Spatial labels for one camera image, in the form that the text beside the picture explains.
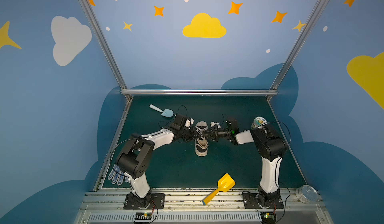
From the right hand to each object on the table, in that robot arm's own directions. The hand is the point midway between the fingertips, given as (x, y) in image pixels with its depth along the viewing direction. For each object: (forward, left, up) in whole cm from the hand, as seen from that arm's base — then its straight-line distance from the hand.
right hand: (203, 132), depth 91 cm
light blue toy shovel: (+21, +28, -8) cm, 35 cm away
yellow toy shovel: (-27, -12, -9) cm, 31 cm away
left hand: (-1, +1, 0) cm, 2 cm away
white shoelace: (+3, +2, -4) cm, 5 cm away
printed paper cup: (+11, -37, -3) cm, 39 cm away
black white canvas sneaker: (-4, +1, -6) cm, 8 cm away
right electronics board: (-40, -33, -13) cm, 54 cm away
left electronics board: (-43, +29, -11) cm, 53 cm away
